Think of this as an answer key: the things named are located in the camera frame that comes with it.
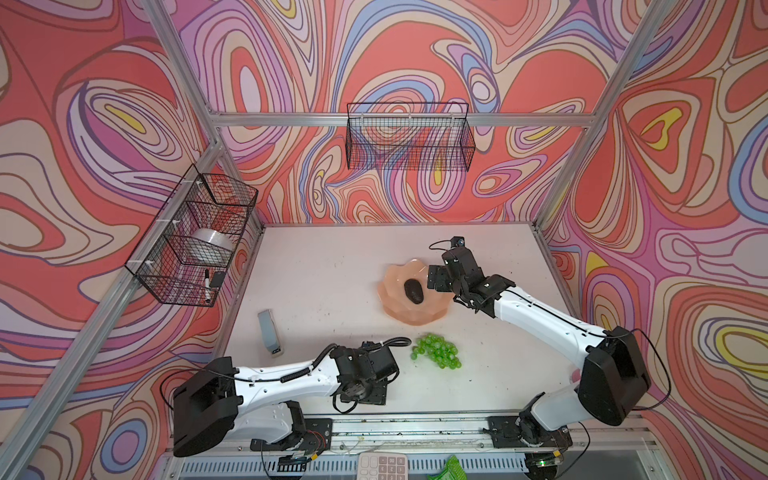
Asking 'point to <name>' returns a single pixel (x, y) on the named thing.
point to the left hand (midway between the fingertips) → (380, 398)
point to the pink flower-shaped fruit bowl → (391, 293)
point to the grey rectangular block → (270, 335)
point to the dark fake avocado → (414, 290)
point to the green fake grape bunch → (443, 353)
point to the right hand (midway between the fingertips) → (445, 278)
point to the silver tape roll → (215, 237)
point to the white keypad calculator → (382, 466)
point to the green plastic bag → (452, 471)
